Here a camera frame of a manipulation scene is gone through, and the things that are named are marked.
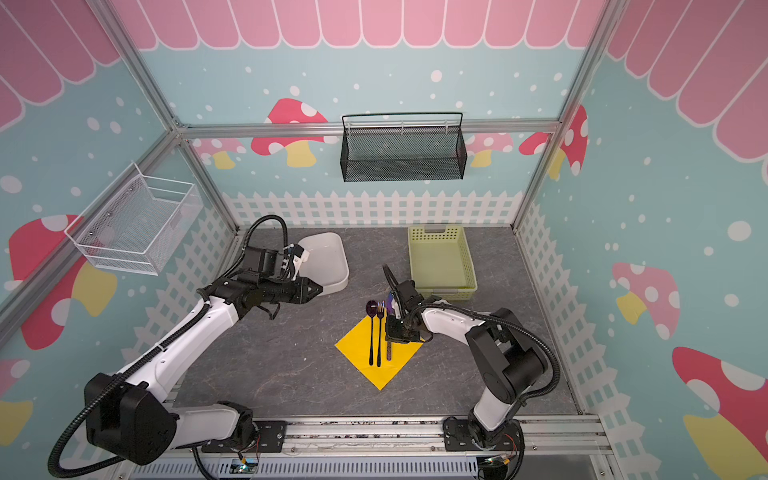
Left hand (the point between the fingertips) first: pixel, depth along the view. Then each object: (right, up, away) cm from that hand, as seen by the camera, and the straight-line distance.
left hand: (318, 294), depth 80 cm
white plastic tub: (-4, +8, +28) cm, 29 cm away
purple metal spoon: (+13, -7, +16) cm, 22 cm away
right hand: (+18, -14, +9) cm, 24 cm away
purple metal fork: (+16, -9, +16) cm, 24 cm away
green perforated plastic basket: (+38, +8, +28) cm, 48 cm away
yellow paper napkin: (+9, -17, +10) cm, 22 cm away
